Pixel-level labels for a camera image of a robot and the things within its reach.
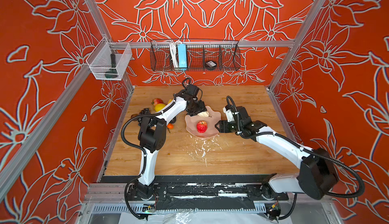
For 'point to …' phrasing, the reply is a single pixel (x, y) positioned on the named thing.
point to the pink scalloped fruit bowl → (191, 122)
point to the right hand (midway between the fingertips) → (217, 124)
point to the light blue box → (182, 57)
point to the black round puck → (210, 64)
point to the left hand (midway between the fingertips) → (204, 109)
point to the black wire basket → (226, 54)
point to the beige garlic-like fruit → (204, 114)
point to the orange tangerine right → (169, 125)
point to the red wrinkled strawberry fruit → (201, 126)
